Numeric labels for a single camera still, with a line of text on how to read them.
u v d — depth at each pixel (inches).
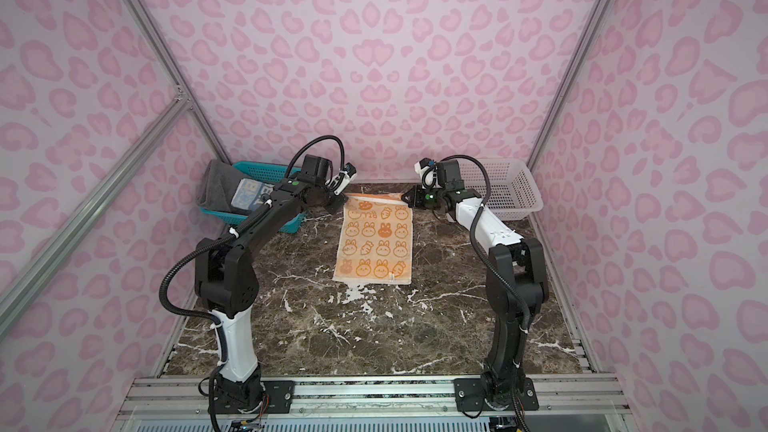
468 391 29.0
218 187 40.3
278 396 29.0
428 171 32.2
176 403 28.9
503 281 20.0
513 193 44.8
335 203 33.2
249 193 42.9
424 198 32.0
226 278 20.1
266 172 44.8
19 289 20.1
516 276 20.0
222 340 22.4
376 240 40.9
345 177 31.7
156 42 31.7
